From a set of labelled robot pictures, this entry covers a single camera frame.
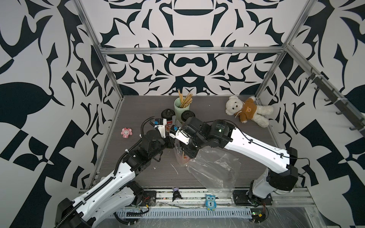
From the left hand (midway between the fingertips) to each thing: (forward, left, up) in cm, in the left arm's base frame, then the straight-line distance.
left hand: (175, 130), depth 73 cm
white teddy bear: (+24, -51, -16) cm, 59 cm away
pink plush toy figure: (+11, +32, -18) cm, 38 cm away
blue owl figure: (-30, -16, -21) cm, 40 cm away
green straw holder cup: (+22, -2, -11) cm, 25 cm away
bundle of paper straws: (+26, -7, -6) cm, 28 cm away
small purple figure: (-25, +1, -21) cm, 33 cm away
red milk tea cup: (+16, +5, -7) cm, 19 cm away
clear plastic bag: (-15, -23, -20) cm, 34 cm away
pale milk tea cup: (+14, -6, -6) cm, 17 cm away
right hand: (-10, -2, +1) cm, 10 cm away
